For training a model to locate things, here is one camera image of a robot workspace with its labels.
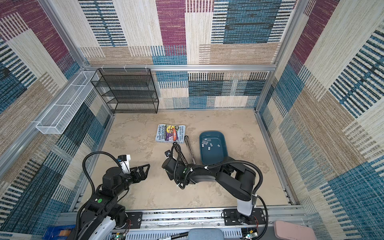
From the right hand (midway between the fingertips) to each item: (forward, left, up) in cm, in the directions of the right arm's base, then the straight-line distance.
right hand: (173, 168), depth 88 cm
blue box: (-30, +48, +5) cm, 57 cm away
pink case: (-31, -52, -1) cm, 61 cm away
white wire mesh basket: (+14, +51, +32) cm, 62 cm away
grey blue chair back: (-32, -16, +1) cm, 36 cm away
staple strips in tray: (+18, -20, -2) cm, 27 cm away
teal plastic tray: (+8, -26, 0) cm, 27 cm away
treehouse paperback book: (+25, +3, 0) cm, 25 cm away
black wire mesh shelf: (+54, +35, +15) cm, 66 cm away
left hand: (-2, +14, +11) cm, 18 cm away
